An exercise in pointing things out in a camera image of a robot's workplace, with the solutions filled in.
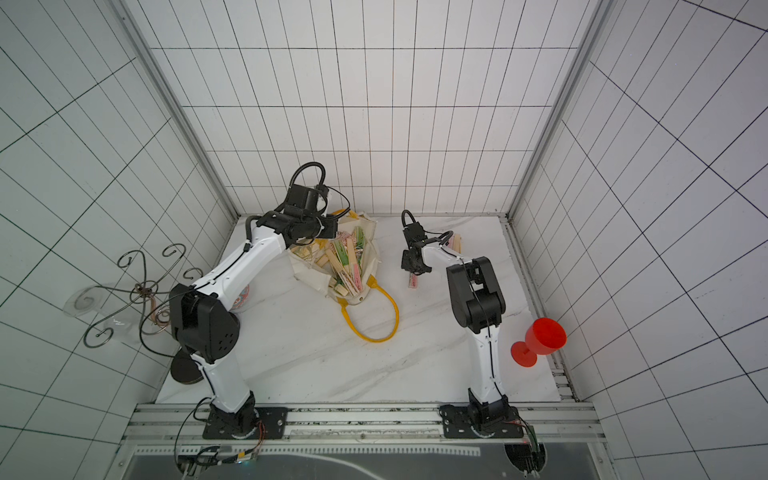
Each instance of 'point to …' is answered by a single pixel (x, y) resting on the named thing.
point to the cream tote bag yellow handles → (344, 267)
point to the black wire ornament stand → (148, 299)
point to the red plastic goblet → (544, 336)
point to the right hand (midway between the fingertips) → (418, 259)
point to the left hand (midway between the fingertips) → (334, 230)
